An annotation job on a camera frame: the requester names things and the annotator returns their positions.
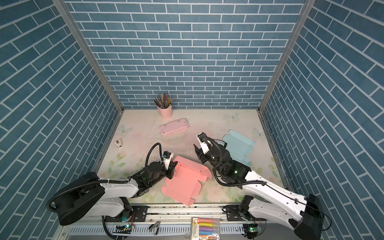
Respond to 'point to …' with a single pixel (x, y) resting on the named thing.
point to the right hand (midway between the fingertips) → (197, 140)
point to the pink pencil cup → (166, 113)
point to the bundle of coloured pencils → (163, 101)
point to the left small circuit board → (124, 229)
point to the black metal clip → (156, 226)
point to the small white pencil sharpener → (119, 143)
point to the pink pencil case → (174, 127)
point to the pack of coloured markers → (205, 228)
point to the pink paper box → (185, 185)
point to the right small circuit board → (251, 230)
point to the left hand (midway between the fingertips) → (177, 163)
